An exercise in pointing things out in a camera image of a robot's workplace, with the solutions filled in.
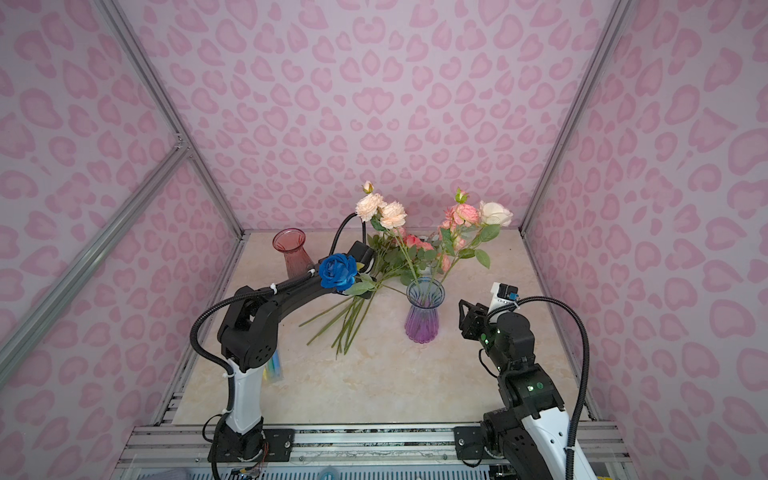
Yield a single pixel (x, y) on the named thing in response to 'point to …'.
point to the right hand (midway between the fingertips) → (466, 302)
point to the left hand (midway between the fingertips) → (370, 282)
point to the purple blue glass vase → (424, 295)
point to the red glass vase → (291, 241)
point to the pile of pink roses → (393, 258)
